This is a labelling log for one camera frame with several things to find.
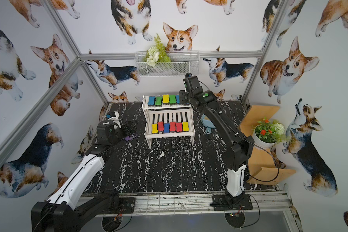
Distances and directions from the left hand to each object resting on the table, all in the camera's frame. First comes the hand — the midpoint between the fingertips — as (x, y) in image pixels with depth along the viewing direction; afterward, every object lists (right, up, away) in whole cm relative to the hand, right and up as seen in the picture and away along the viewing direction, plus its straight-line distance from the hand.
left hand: (130, 119), depth 80 cm
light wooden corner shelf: (+64, -21, -15) cm, 69 cm away
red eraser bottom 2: (+23, -5, +9) cm, 25 cm away
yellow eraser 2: (+12, -6, +7) cm, 15 cm away
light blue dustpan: (+46, -3, +27) cm, 54 cm away
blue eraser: (+11, +11, +3) cm, 15 cm away
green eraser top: (+15, +10, +1) cm, 18 cm away
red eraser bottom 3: (+27, -5, +10) cm, 29 cm away
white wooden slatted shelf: (+17, +2, +17) cm, 24 cm away
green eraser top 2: (+23, +12, +3) cm, 26 cm away
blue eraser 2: (+26, +12, +4) cm, 29 cm away
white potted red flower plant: (+73, -8, -4) cm, 74 cm away
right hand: (+32, +17, 0) cm, 36 cm away
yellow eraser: (+19, +12, +3) cm, 23 cm away
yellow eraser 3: (+31, -4, +10) cm, 32 cm away
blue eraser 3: (+19, -5, +8) cm, 21 cm away
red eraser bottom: (+15, -4, +8) cm, 18 cm away
